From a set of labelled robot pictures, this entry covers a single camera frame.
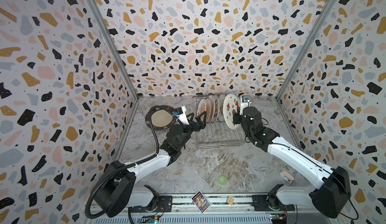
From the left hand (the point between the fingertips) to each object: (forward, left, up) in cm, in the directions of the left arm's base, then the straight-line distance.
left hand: (201, 111), depth 74 cm
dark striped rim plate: (+16, +27, -29) cm, 43 cm away
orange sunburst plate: (+17, -5, -18) cm, 25 cm away
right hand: (+4, -19, +1) cm, 19 cm away
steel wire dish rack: (+3, -11, -29) cm, 31 cm away
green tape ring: (-25, -13, -30) cm, 41 cm away
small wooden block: (-34, -14, -28) cm, 47 cm away
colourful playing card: (-35, 0, -27) cm, 44 cm away
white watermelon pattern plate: (+11, -17, -7) cm, 21 cm away
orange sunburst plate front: (+24, -1, -24) cm, 34 cm away
